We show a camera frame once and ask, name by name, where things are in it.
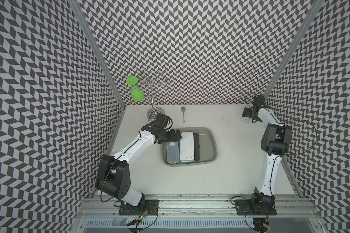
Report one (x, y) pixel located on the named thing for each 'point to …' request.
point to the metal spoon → (183, 109)
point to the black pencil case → (196, 147)
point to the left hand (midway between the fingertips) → (174, 138)
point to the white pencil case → (186, 153)
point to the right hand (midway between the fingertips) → (251, 116)
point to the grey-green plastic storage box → (208, 151)
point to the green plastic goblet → (137, 94)
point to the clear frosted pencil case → (172, 152)
